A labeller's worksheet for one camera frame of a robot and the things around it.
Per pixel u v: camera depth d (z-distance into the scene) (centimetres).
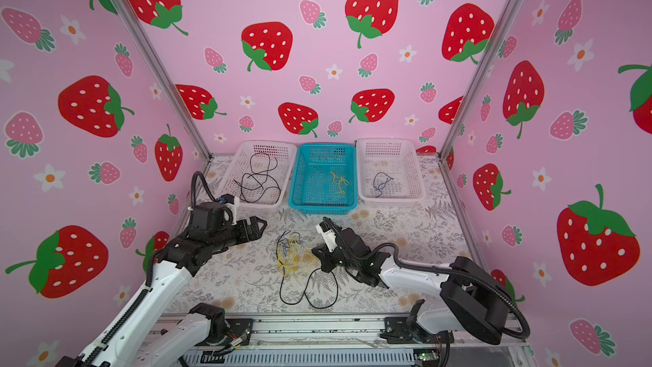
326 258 71
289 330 75
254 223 70
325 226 72
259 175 112
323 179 114
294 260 86
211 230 59
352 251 61
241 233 68
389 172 115
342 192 107
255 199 105
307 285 82
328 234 73
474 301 42
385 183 110
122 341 40
